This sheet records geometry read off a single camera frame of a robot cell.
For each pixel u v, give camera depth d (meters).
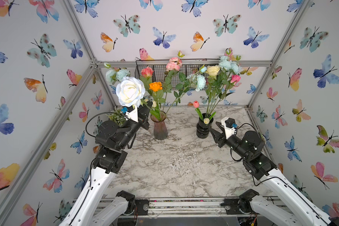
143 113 0.50
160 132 0.97
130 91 0.39
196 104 0.81
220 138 0.60
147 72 0.82
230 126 0.55
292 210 0.44
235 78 0.77
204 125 0.86
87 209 0.38
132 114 0.45
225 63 0.79
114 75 0.74
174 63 0.77
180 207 0.75
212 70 0.77
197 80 0.64
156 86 0.80
